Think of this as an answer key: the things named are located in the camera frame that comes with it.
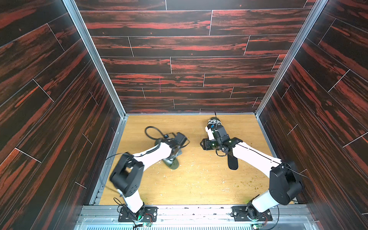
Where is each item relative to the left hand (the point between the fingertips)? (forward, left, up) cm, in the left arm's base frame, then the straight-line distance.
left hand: (176, 153), depth 92 cm
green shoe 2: (-9, +1, +2) cm, 9 cm away
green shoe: (+24, -26, +3) cm, 35 cm away
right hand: (+5, -19, +7) cm, 20 cm away
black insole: (-4, -36, -3) cm, 37 cm away
